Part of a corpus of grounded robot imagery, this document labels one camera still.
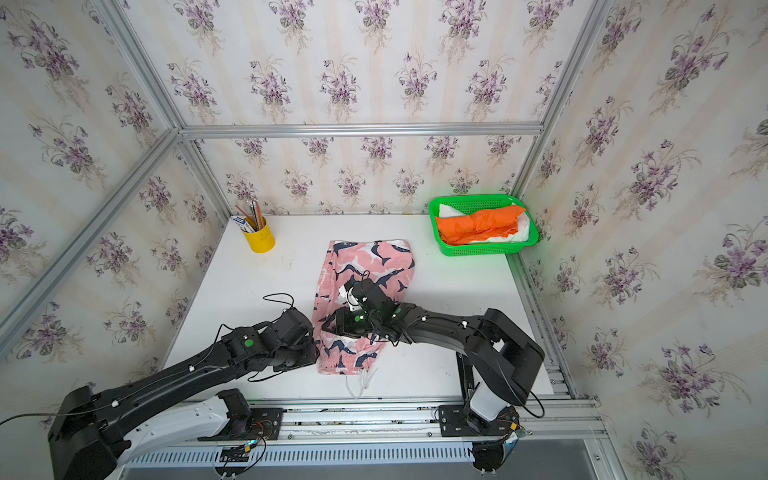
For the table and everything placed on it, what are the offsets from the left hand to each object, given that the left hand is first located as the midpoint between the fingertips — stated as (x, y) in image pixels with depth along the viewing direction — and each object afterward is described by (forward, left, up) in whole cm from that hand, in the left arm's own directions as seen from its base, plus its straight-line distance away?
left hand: (321, 359), depth 77 cm
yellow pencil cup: (+42, +27, -1) cm, 50 cm away
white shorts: (+45, -67, +4) cm, 81 cm away
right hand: (+6, -2, +4) cm, 8 cm away
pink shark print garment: (+35, -19, -5) cm, 41 cm away
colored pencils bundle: (+47, +28, +6) cm, 55 cm away
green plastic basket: (+58, -51, +2) cm, 77 cm away
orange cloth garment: (+45, -52, +4) cm, 69 cm away
